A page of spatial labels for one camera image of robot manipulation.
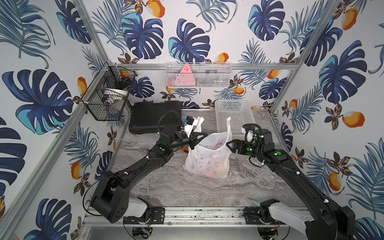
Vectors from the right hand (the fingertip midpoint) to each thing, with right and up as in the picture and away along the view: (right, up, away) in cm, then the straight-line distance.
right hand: (233, 143), depth 79 cm
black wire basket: (-69, +25, +4) cm, 74 cm away
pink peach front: (-9, -17, +2) cm, 19 cm away
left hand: (-15, +6, -8) cm, 18 cm away
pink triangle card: (-26, +38, +11) cm, 47 cm away
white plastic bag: (-13, -6, -3) cm, 15 cm away
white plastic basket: (+17, +19, +38) cm, 46 cm away
